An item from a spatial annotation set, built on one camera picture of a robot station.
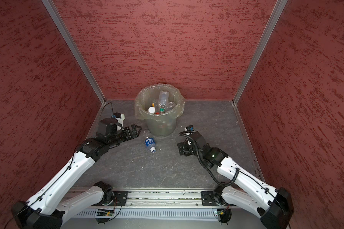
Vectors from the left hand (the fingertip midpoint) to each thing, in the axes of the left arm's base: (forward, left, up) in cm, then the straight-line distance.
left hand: (135, 132), depth 76 cm
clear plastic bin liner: (+26, -2, +3) cm, 26 cm away
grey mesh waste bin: (+10, -12, -9) cm, 18 cm away
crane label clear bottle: (+27, -14, +2) cm, 30 cm away
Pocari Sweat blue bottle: (+20, -19, +2) cm, 27 cm away
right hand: (-4, -27, -6) cm, 28 cm away
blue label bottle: (+2, -6, -17) cm, 18 cm away
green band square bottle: (+10, -8, +8) cm, 15 cm away
